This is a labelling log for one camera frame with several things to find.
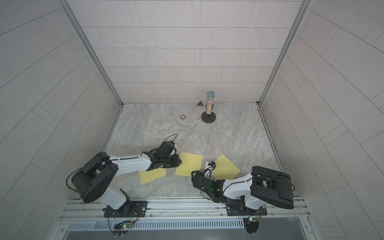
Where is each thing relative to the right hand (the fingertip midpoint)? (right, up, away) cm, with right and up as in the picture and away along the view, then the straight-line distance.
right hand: (190, 177), depth 82 cm
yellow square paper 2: (+20, +3, +4) cm, 21 cm away
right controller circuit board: (+29, -15, -15) cm, 36 cm away
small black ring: (-7, +34, +26) cm, 43 cm away
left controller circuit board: (-30, -15, -17) cm, 37 cm away
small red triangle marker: (+5, +44, +33) cm, 55 cm away
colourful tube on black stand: (+12, +34, +25) cm, 44 cm away
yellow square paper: (-24, +1, -2) cm, 24 cm away
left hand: (-5, +6, +7) cm, 10 cm away
